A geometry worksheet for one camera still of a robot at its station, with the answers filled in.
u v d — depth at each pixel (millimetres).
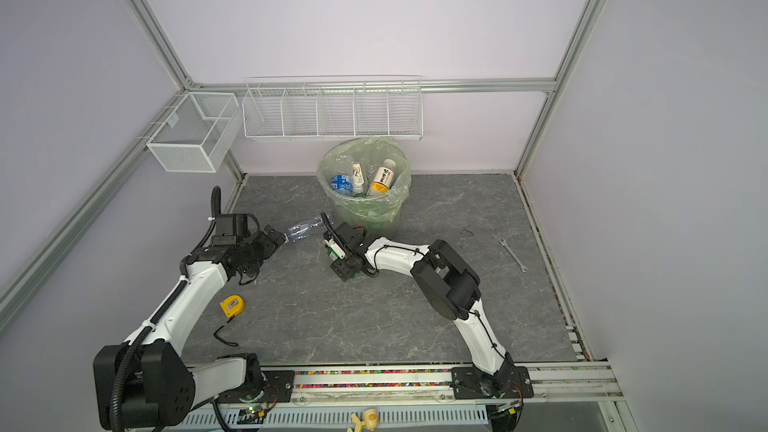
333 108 992
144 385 394
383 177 887
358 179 919
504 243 1004
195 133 966
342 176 866
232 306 834
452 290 526
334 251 853
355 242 753
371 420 667
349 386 753
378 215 827
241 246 707
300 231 1015
